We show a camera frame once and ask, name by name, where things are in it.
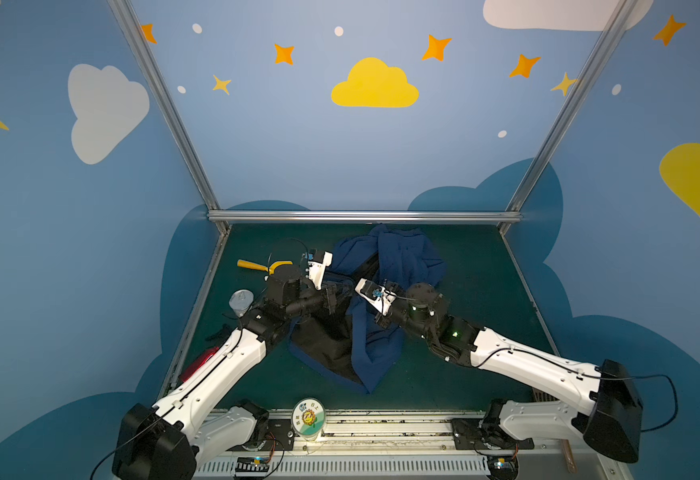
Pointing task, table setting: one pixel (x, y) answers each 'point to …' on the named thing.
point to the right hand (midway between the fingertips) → (368, 283)
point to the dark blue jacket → (362, 349)
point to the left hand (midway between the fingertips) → (351, 285)
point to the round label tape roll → (308, 418)
